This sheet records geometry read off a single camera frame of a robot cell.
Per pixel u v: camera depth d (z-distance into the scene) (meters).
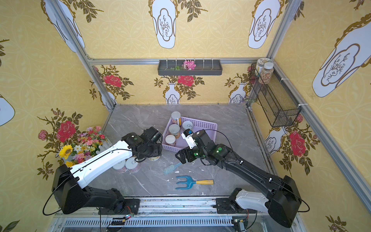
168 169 0.86
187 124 1.01
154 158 0.81
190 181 0.81
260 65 0.85
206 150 0.57
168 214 0.72
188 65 0.88
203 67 0.92
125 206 0.73
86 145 0.78
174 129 0.97
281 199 0.38
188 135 0.67
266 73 0.80
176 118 0.95
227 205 0.73
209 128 1.03
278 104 0.82
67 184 0.39
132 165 0.83
